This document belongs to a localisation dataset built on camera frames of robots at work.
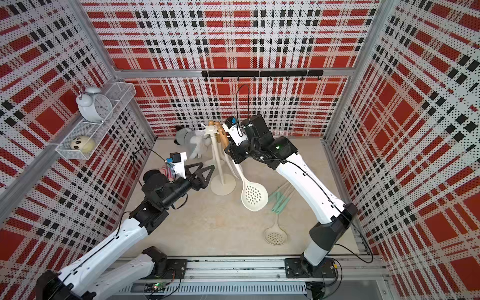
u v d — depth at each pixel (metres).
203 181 0.62
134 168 1.06
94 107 0.69
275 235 0.81
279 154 0.46
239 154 0.59
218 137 0.75
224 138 0.65
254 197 0.72
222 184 0.99
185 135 1.11
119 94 0.90
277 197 0.93
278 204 0.90
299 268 0.73
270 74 0.88
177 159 0.61
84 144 0.63
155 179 0.97
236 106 1.07
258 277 0.73
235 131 0.59
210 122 0.71
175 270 0.72
